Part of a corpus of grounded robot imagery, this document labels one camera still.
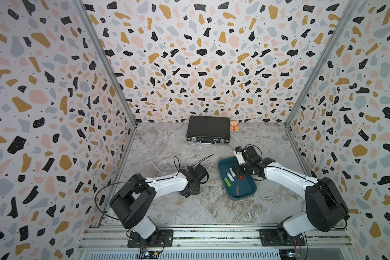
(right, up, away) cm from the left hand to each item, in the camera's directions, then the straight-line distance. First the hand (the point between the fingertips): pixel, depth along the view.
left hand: (195, 190), depth 89 cm
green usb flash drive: (+18, +4, +3) cm, 19 cm away
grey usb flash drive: (+23, 0, -1) cm, 23 cm away
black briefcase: (+8, +34, +21) cm, 41 cm away
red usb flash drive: (+26, +6, +5) cm, 27 cm away
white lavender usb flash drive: (+20, +6, +4) cm, 21 cm away
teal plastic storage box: (+29, +2, +2) cm, 29 cm away
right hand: (+22, +12, +1) cm, 25 cm away
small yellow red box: (+27, +38, +32) cm, 56 cm away
